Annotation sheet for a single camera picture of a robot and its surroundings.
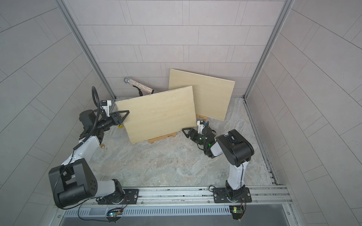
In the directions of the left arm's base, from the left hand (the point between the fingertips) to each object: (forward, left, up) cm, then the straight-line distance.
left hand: (129, 111), depth 80 cm
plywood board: (0, -17, -3) cm, 17 cm away
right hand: (-3, -33, -17) cm, 37 cm away
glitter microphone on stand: (+22, -1, 0) cm, 22 cm away
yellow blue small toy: (-8, +3, -3) cm, 9 cm away
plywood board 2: (+15, -50, -1) cm, 52 cm away
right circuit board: (-45, -59, -21) cm, 77 cm away
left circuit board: (-46, -1, -17) cm, 49 cm away
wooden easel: (-9, -11, -19) cm, 24 cm away
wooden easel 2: (+9, -43, -16) cm, 47 cm away
